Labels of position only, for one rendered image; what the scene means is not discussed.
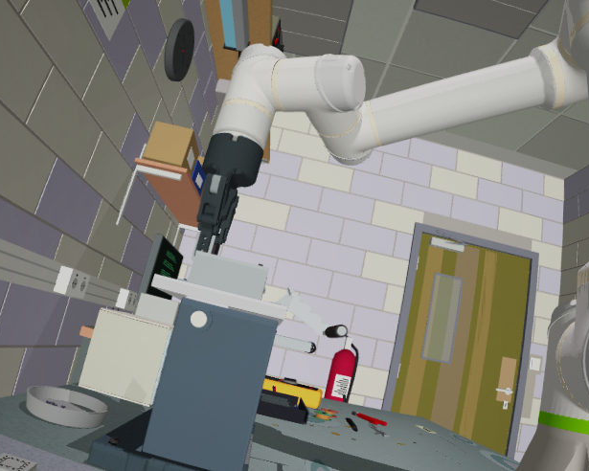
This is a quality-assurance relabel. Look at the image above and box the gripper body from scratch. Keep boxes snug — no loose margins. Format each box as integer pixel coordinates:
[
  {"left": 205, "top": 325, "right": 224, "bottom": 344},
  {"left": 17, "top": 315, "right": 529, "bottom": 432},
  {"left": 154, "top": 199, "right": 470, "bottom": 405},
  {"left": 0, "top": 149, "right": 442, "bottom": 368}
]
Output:
[{"left": 197, "top": 132, "right": 265, "bottom": 230}]

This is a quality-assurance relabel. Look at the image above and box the grey block on head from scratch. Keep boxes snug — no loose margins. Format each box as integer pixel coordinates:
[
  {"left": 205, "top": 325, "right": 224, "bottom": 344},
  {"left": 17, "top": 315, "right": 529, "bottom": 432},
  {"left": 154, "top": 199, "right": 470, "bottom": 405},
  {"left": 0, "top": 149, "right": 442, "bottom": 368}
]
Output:
[{"left": 188, "top": 252, "right": 269, "bottom": 299}]

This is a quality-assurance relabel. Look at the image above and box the white tilting head plate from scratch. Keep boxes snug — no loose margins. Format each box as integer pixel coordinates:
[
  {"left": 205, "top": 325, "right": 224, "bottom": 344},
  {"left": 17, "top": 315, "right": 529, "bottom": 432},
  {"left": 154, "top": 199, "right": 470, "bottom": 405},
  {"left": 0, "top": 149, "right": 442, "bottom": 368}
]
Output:
[{"left": 150, "top": 273, "right": 288, "bottom": 319}]

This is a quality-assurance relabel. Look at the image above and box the blue-grey holder machine body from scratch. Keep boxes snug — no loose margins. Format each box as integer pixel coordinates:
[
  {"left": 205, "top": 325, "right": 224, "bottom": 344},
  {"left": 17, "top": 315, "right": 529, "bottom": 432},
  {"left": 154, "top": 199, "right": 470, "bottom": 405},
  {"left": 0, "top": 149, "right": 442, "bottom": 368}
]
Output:
[{"left": 86, "top": 294, "right": 285, "bottom": 471}]

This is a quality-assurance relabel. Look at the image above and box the grey square shield can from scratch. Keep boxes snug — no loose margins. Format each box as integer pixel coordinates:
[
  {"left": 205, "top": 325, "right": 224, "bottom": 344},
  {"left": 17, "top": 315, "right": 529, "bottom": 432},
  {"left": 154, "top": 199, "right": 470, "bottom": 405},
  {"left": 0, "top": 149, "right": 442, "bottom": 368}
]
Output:
[{"left": 0, "top": 453, "right": 39, "bottom": 471}]

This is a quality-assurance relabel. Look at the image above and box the blue binder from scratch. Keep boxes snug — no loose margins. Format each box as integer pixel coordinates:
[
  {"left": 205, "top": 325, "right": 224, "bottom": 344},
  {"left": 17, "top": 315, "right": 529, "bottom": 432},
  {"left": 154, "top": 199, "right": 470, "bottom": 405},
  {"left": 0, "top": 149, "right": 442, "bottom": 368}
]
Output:
[{"left": 191, "top": 156, "right": 208, "bottom": 193}]

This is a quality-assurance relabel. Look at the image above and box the black monitor with green text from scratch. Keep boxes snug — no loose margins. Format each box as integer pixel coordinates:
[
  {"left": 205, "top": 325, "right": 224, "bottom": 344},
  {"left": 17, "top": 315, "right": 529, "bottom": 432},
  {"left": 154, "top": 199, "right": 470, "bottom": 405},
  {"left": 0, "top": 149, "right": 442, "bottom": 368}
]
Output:
[{"left": 138, "top": 234, "right": 185, "bottom": 302}]

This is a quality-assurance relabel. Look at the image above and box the brown cardboard box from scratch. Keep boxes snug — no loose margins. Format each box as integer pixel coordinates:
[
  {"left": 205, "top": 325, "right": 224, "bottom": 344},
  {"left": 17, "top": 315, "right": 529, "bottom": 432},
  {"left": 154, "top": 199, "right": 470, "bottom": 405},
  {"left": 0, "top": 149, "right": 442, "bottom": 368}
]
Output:
[{"left": 141, "top": 121, "right": 200, "bottom": 168}]

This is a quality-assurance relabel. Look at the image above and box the white lever with black knob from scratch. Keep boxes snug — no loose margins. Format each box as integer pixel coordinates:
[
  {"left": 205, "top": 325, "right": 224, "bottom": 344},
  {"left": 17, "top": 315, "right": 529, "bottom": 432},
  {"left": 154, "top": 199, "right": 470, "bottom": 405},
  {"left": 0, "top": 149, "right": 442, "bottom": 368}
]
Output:
[{"left": 275, "top": 288, "right": 350, "bottom": 340}]

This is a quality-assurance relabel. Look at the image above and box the white round rod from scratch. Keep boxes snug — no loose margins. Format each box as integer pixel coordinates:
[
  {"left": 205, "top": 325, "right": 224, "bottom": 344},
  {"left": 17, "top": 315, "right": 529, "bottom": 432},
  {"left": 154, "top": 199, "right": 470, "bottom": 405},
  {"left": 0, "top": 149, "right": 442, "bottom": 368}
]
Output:
[{"left": 274, "top": 335, "right": 319, "bottom": 355}]

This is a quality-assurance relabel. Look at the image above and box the cream cabinet box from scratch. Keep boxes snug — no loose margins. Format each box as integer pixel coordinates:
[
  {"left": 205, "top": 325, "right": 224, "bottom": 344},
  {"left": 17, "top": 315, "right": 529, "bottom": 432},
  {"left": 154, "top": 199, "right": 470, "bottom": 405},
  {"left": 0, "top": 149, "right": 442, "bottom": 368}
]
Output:
[{"left": 77, "top": 295, "right": 181, "bottom": 408}]

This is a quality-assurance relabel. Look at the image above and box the yellow toolbox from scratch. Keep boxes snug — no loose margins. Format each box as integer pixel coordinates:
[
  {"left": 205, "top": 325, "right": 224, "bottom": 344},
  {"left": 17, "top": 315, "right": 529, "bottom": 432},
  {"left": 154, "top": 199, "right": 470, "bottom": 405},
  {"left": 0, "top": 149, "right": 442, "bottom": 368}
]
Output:
[{"left": 261, "top": 374, "right": 324, "bottom": 410}]

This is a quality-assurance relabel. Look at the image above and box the black case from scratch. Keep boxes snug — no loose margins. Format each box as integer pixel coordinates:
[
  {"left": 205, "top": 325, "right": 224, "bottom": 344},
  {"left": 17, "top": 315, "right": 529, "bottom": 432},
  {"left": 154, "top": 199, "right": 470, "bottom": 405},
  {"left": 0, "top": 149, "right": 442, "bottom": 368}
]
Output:
[{"left": 256, "top": 392, "right": 309, "bottom": 426}]

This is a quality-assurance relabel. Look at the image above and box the red fire extinguisher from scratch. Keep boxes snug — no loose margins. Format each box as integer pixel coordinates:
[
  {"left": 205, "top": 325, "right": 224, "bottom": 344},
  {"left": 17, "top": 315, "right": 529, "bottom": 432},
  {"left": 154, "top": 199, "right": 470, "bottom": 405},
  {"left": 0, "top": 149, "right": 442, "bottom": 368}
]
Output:
[{"left": 324, "top": 337, "right": 360, "bottom": 404}]

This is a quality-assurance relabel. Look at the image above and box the grey round tray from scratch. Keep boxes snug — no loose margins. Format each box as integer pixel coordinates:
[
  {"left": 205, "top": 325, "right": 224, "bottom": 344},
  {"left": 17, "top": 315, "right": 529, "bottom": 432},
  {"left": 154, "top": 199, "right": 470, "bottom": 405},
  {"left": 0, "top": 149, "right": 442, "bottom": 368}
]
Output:
[{"left": 24, "top": 385, "right": 110, "bottom": 430}]

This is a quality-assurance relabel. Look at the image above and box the red marker pen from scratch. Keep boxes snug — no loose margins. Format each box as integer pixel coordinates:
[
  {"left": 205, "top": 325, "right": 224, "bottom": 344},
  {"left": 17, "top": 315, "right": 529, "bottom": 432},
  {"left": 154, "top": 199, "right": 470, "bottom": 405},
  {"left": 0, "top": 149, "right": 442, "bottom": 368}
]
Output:
[{"left": 351, "top": 410, "right": 389, "bottom": 428}]

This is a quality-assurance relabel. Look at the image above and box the olive wooden door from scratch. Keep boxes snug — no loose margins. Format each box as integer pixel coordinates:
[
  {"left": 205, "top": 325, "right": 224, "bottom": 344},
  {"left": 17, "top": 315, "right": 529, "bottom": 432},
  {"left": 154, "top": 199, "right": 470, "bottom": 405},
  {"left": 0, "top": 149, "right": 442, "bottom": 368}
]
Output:
[{"left": 381, "top": 222, "right": 541, "bottom": 459}]

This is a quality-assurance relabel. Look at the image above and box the brown wall shelf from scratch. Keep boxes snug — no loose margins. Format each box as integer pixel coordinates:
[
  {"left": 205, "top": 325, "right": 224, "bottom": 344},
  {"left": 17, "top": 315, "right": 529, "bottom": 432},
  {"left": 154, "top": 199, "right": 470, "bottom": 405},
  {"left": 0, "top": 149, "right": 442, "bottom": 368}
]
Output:
[{"left": 115, "top": 156, "right": 208, "bottom": 231}]

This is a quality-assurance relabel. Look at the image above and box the white wall socket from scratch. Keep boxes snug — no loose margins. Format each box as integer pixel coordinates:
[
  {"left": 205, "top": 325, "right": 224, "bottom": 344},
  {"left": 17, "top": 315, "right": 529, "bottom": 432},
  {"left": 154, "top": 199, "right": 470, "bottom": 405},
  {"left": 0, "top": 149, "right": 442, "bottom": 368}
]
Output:
[
  {"left": 54, "top": 265, "right": 92, "bottom": 299},
  {"left": 115, "top": 287, "right": 140, "bottom": 311}
]

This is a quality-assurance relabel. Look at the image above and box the dark round wall clock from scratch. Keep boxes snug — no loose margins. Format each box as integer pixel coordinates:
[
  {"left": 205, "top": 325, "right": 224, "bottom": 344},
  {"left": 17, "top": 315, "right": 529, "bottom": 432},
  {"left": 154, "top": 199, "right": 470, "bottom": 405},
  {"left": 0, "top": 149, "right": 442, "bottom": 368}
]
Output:
[{"left": 163, "top": 17, "right": 196, "bottom": 81}]

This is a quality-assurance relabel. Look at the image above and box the grey cable trunking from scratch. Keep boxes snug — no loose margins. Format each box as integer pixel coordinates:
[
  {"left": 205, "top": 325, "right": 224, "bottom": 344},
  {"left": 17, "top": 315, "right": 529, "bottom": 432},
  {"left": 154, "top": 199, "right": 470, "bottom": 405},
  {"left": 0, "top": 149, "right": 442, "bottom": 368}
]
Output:
[{"left": 0, "top": 229, "right": 144, "bottom": 306}]

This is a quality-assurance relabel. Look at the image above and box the grey wall poster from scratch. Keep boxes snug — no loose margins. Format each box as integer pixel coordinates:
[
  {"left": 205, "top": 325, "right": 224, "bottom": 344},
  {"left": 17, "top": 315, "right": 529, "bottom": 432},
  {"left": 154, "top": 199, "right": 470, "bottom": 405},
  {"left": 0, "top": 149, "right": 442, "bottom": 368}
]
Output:
[{"left": 83, "top": 0, "right": 131, "bottom": 41}]

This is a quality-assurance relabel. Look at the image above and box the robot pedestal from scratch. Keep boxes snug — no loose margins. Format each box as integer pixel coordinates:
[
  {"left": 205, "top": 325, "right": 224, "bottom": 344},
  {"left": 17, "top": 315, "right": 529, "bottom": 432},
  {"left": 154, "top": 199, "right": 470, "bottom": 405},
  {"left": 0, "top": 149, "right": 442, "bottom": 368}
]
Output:
[{"left": 516, "top": 411, "right": 589, "bottom": 471}]

